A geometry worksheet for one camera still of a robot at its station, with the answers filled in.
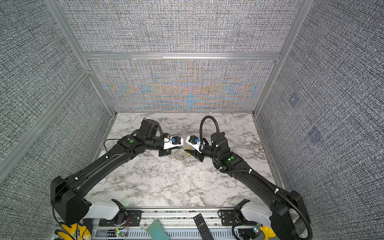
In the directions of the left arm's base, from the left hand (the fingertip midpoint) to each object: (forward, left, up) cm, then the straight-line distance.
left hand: (179, 144), depth 74 cm
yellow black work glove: (-32, +47, -20) cm, 60 cm away
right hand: (0, -4, -1) cm, 5 cm away
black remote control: (-34, -10, -22) cm, 42 cm away
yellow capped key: (-1, -4, -3) cm, 5 cm away
